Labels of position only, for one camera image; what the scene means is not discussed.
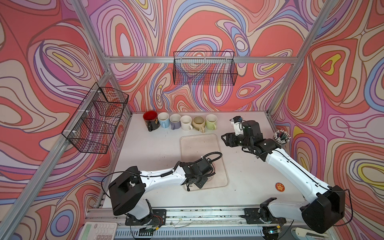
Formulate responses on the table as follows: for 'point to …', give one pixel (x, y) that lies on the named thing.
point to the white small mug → (186, 121)
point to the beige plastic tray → (194, 146)
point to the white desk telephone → (99, 230)
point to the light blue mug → (164, 119)
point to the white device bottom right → (303, 234)
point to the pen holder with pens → (281, 137)
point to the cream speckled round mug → (198, 123)
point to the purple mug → (175, 121)
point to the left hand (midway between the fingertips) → (204, 178)
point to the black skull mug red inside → (150, 118)
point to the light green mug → (211, 120)
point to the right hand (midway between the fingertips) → (227, 139)
